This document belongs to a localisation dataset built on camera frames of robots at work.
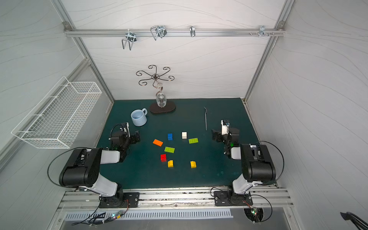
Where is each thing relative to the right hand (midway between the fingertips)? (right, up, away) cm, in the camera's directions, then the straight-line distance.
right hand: (220, 128), depth 95 cm
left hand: (-60, -2, -1) cm, 60 cm away
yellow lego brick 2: (-19, -20, -11) cm, 30 cm away
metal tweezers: (-8, +8, +15) cm, 19 cm away
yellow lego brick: (-33, -20, -11) cm, 40 cm away
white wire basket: (-86, +6, -28) cm, 91 cm away
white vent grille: (-42, -41, -25) cm, 64 cm away
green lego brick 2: (-34, -14, -3) cm, 37 cm away
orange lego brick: (-43, -9, -1) cm, 44 cm away
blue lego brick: (-34, -6, 0) cm, 35 cm away
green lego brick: (-18, -8, 0) cm, 20 cm away
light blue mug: (-59, +7, +9) cm, 60 cm away
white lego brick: (-25, -5, 0) cm, 25 cm away
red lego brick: (-37, -17, -10) cm, 42 cm away
